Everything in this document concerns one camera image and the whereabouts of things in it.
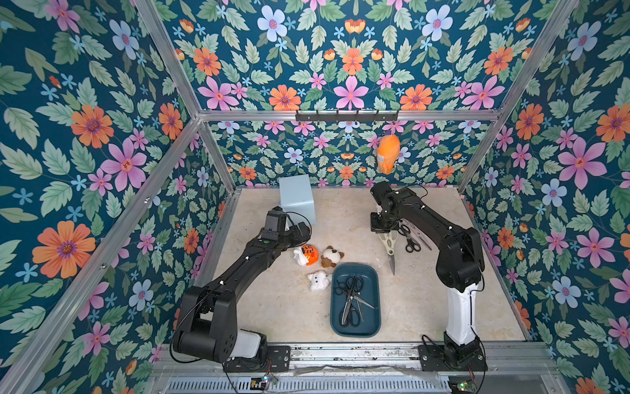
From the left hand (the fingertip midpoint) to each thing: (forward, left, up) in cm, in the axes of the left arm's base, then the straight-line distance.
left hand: (303, 230), depth 89 cm
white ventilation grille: (-46, 0, -14) cm, 48 cm away
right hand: (+2, -29, -5) cm, 29 cm away
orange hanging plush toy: (+26, -36, +12) cm, 46 cm away
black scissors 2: (-18, -19, -12) cm, 29 cm away
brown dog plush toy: (-6, -10, -11) cm, 16 cm away
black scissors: (-2, -43, -12) cm, 45 cm away
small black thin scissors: (-19, -12, -12) cm, 26 cm away
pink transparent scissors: (-14, -32, +19) cm, 40 cm away
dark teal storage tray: (-31, -21, -14) cm, 40 cm away
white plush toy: (-16, -5, -10) cm, 19 cm away
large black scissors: (-27, -14, -13) cm, 33 cm away
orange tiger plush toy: (-6, 0, -8) cm, 10 cm away
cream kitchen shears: (-5, -32, -5) cm, 33 cm away
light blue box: (+12, +2, +4) cm, 13 cm away
